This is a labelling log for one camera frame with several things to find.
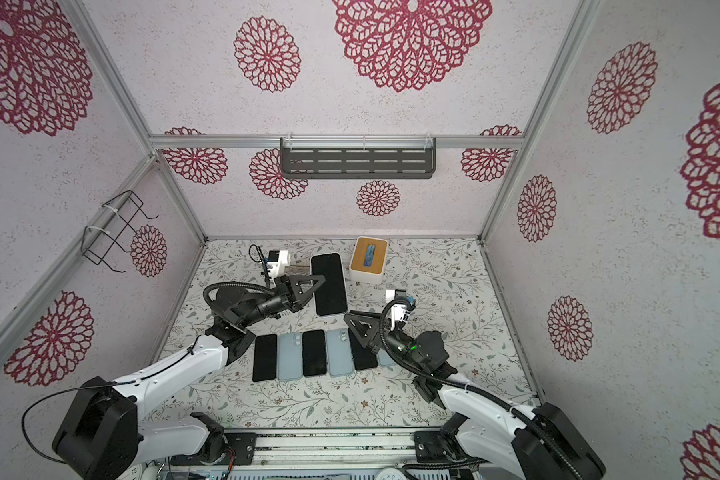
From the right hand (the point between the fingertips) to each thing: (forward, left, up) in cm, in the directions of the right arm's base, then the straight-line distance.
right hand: (348, 316), depth 66 cm
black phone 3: (+2, -3, -26) cm, 26 cm away
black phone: (+3, +4, +3) cm, 6 cm away
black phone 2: (+4, +12, -28) cm, 31 cm away
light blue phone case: (+2, +19, -27) cm, 33 cm away
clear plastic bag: (+12, +12, +4) cm, 17 cm away
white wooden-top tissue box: (+37, -3, -25) cm, 45 cm away
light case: (+1, +4, -27) cm, 27 cm away
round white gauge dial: (-26, -10, -24) cm, 37 cm away
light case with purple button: (+2, -9, -26) cm, 28 cm away
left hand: (+6, +6, +4) cm, 9 cm away
